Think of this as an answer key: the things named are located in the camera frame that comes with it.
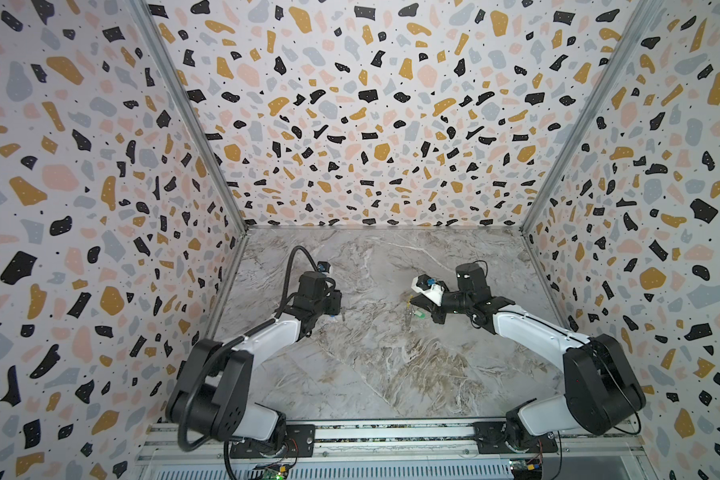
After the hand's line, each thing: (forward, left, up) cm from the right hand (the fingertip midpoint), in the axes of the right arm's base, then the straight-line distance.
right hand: (414, 294), depth 84 cm
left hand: (+4, +22, -4) cm, 23 cm away
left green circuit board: (-40, +33, -14) cm, 54 cm away
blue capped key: (0, +24, -15) cm, 28 cm away
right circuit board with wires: (-39, -26, -16) cm, 49 cm away
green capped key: (+2, -3, -15) cm, 16 cm away
